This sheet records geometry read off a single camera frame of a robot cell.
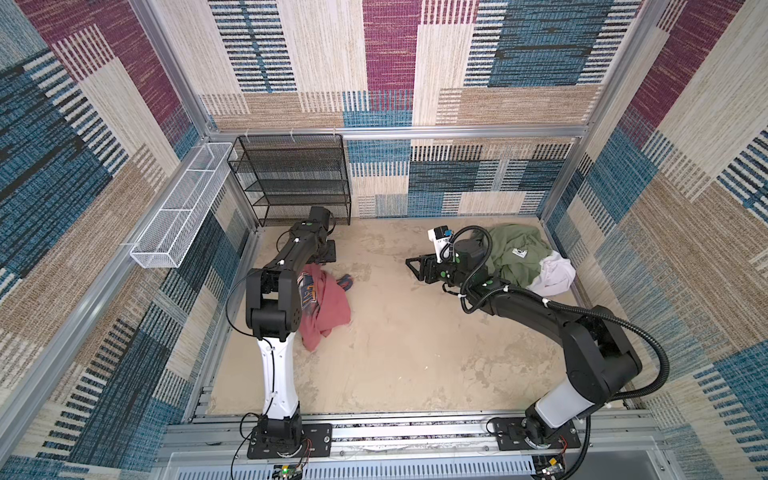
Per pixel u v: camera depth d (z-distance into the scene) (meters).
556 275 0.99
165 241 0.71
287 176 1.08
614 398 0.49
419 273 0.79
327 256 0.92
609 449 0.72
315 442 0.73
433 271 0.76
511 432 0.74
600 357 0.45
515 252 0.99
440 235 0.76
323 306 0.90
